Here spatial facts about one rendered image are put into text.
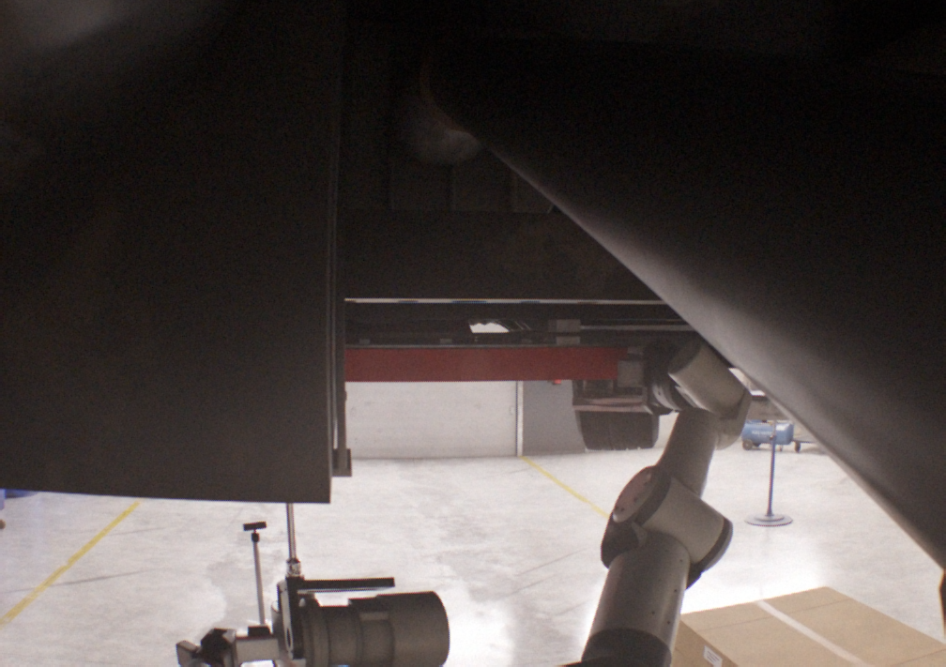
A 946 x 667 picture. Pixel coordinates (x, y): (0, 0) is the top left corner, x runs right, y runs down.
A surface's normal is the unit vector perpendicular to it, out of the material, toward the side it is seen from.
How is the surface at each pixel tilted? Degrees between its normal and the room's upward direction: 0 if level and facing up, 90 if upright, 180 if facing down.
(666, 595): 50
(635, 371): 90
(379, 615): 88
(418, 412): 90
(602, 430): 137
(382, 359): 93
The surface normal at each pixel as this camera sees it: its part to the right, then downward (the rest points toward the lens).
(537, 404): 0.17, -0.02
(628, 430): -0.11, 0.72
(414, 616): 0.32, -0.68
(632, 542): -0.58, -0.27
